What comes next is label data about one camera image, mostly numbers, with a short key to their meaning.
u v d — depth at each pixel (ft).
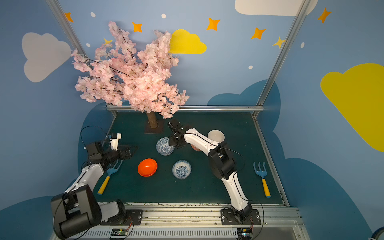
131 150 2.47
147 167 2.92
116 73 2.29
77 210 1.45
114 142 2.47
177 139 2.31
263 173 2.92
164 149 3.23
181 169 2.97
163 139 3.21
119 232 2.35
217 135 3.42
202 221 2.42
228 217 2.44
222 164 1.82
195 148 3.28
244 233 2.36
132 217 2.49
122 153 2.44
